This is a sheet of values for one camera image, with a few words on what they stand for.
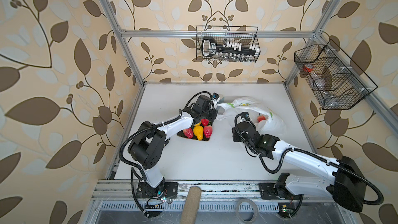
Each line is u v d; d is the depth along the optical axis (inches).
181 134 36.0
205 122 36.6
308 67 34.3
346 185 15.3
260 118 38.5
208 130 35.6
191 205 26.8
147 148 18.4
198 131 35.0
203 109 28.0
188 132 35.1
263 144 22.4
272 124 29.5
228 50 33.3
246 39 36.7
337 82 28.7
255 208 27.8
